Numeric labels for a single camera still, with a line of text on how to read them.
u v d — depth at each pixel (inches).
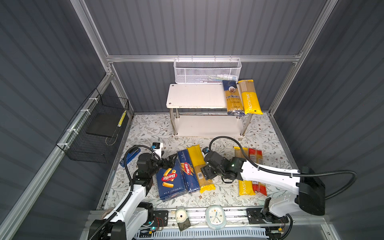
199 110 48.9
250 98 30.3
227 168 23.0
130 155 36.2
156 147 28.4
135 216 22.7
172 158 29.3
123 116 31.9
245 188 31.8
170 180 31.6
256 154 37.1
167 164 29.7
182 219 26.7
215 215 28.6
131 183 23.2
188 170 34.0
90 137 28.4
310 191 16.1
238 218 29.6
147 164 25.3
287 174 17.9
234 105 29.0
